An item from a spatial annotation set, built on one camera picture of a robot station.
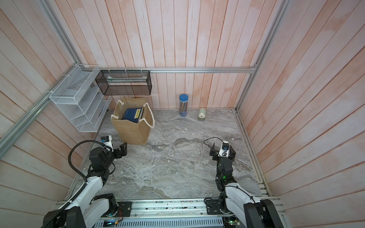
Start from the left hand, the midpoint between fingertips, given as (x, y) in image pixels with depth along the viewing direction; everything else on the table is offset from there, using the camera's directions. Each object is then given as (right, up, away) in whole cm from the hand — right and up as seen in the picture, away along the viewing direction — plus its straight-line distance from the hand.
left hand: (120, 145), depth 86 cm
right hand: (+63, +1, -2) cm, 63 cm away
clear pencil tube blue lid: (+40, +28, +17) cm, 52 cm away
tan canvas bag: (+5, +7, +3) cm, 10 cm away
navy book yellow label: (+4, +19, +12) cm, 23 cm away
